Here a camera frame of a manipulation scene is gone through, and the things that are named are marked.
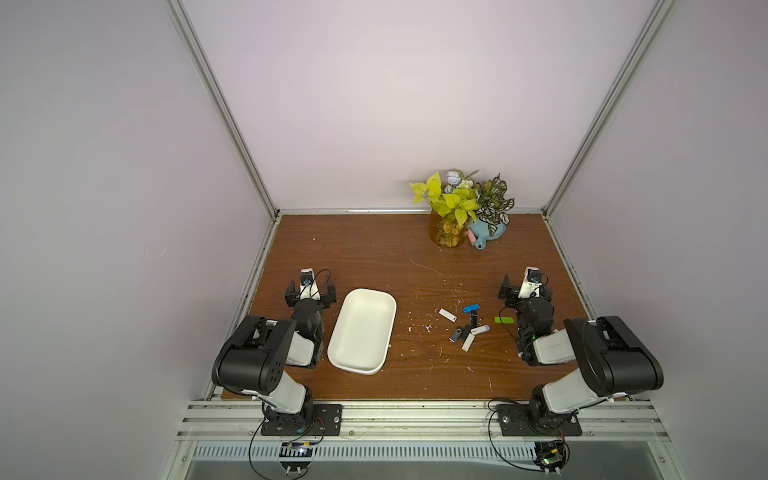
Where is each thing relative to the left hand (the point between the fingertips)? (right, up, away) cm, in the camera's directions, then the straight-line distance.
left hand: (313, 276), depth 89 cm
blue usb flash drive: (+49, -11, +4) cm, 51 cm away
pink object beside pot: (+54, +12, +21) cm, 59 cm away
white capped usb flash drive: (+51, -16, -1) cm, 53 cm away
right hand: (+65, +1, -1) cm, 65 cm away
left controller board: (0, -43, -17) cm, 46 cm away
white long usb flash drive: (+47, -19, -4) cm, 50 cm away
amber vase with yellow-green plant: (+43, +23, +1) cm, 49 cm away
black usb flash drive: (+50, -13, +2) cm, 52 cm away
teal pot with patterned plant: (+55, +18, +1) cm, 58 cm away
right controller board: (+62, -40, -19) cm, 77 cm away
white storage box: (+15, -17, -2) cm, 23 cm away
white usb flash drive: (+40, -12, +3) cm, 42 cm away
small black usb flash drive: (+43, -17, -2) cm, 47 cm away
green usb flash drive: (+57, -12, -4) cm, 59 cm away
